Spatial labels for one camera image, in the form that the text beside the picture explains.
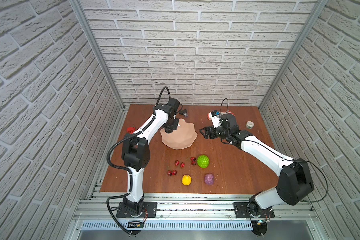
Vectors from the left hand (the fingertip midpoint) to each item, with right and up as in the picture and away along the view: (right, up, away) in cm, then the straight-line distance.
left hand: (172, 123), depth 92 cm
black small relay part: (+7, +9, +22) cm, 25 cm away
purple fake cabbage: (+22, -30, -13) cm, 39 cm away
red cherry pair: (+1, -29, -7) cm, 30 cm away
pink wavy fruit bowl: (+7, -9, +7) cm, 14 cm away
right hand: (+20, -2, -8) cm, 22 cm away
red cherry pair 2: (+4, -24, -3) cm, 24 cm away
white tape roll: (+56, -1, +14) cm, 58 cm away
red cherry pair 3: (+13, -22, -2) cm, 26 cm away
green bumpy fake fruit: (+19, -22, -7) cm, 30 cm away
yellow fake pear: (+9, -30, -13) cm, 34 cm away
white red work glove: (+22, +3, -15) cm, 27 cm away
